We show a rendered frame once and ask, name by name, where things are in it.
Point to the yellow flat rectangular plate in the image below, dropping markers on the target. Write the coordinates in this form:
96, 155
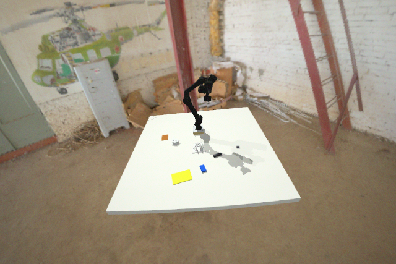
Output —
181, 176

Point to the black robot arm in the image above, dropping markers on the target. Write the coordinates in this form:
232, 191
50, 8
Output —
201, 89

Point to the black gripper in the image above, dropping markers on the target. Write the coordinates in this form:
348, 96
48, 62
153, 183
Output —
208, 89

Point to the small blue block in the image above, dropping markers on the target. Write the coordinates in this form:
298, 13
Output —
203, 169

